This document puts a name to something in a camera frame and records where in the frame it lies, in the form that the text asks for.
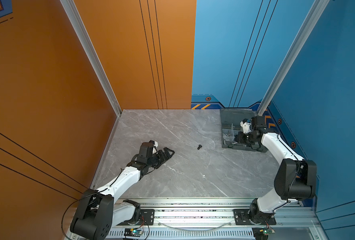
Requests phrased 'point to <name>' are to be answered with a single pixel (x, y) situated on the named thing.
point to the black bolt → (200, 146)
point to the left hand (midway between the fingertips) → (171, 154)
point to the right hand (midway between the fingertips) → (235, 138)
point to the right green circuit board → (262, 233)
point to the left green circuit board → (133, 232)
